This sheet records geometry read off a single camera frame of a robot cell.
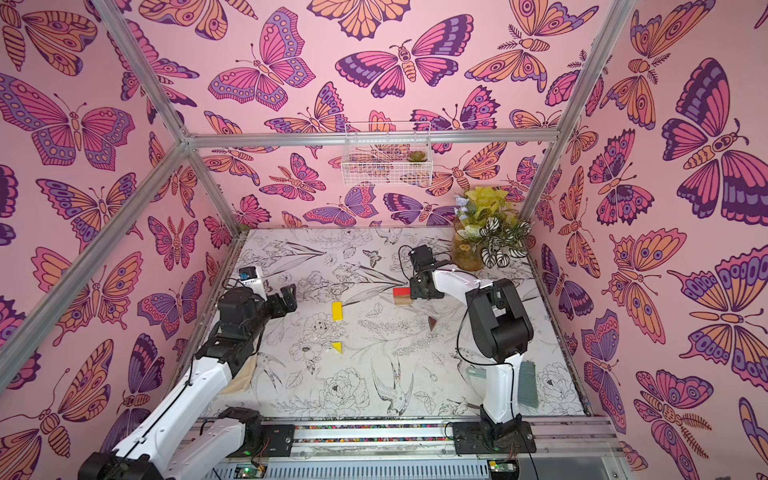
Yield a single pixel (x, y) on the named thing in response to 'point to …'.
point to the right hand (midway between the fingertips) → (425, 288)
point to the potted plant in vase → (486, 232)
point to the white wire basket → (387, 154)
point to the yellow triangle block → (338, 346)
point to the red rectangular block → (402, 291)
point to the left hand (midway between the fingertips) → (283, 285)
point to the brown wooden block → (403, 300)
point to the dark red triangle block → (431, 322)
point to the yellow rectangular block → (337, 311)
